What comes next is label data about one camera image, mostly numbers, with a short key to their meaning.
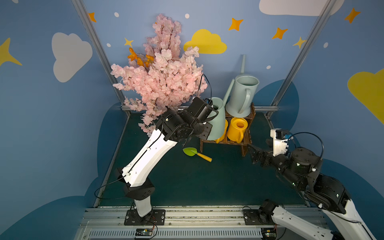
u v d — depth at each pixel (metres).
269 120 1.25
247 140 0.88
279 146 0.49
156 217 0.75
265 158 0.50
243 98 0.67
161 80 0.76
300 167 0.39
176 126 0.38
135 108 0.71
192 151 0.98
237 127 0.80
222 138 0.89
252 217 0.74
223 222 0.74
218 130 0.66
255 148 0.53
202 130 0.55
